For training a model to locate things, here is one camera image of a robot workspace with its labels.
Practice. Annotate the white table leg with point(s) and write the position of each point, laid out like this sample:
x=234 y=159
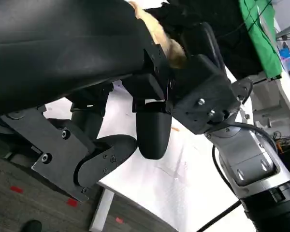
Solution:
x=102 y=210

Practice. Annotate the green cloth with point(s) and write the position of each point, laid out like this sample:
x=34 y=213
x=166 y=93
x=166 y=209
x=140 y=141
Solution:
x=258 y=31

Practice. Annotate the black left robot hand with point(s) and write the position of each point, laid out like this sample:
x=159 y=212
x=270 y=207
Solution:
x=62 y=41

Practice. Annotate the white desk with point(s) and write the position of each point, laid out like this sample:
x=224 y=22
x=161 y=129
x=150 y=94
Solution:
x=280 y=96

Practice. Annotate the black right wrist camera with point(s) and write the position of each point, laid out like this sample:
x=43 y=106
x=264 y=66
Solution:
x=203 y=101

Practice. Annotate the red tape marker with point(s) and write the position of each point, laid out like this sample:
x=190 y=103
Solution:
x=72 y=202
x=119 y=220
x=16 y=189

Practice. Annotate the black shoe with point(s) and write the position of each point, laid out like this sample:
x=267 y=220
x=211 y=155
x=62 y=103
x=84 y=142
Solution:
x=32 y=226

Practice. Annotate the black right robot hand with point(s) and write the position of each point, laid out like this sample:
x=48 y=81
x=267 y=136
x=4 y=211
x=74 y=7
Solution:
x=198 y=41

